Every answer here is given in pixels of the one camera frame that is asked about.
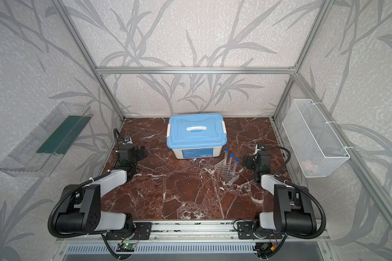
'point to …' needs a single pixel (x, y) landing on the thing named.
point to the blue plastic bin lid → (196, 130)
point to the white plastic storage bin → (197, 153)
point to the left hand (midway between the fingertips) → (135, 143)
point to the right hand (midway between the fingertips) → (253, 152)
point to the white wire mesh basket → (313, 142)
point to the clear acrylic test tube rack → (227, 174)
